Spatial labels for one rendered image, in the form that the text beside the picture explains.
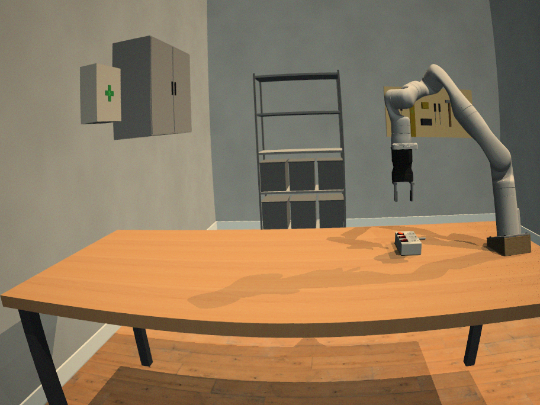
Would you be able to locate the beige power strip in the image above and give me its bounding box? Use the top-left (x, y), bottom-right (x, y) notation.
top-left (395, 231), bottom-right (426, 255)

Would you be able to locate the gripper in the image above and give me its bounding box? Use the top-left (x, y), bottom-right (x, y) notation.
top-left (391, 133), bottom-right (418, 202)

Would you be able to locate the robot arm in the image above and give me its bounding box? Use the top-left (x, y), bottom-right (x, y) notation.
top-left (384, 64), bottom-right (521, 236)

